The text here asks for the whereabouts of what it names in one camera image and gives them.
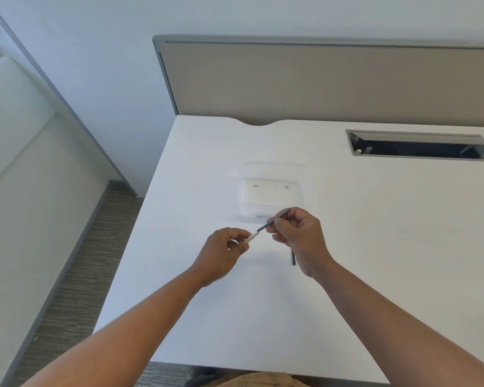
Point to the person's right hand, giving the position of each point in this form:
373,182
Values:
306,245

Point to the person's left hand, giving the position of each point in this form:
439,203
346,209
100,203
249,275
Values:
218,257

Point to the black pen refill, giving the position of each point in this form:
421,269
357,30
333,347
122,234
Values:
293,258
266,226

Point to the person's left forearm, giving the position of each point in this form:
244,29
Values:
125,338

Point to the person's right forearm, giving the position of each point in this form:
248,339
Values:
407,330

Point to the clear plastic container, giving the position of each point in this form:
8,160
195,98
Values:
266,195

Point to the tan plaid clothing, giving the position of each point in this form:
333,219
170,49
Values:
266,380

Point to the beige desk partition panel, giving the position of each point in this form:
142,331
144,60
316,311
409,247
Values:
326,82

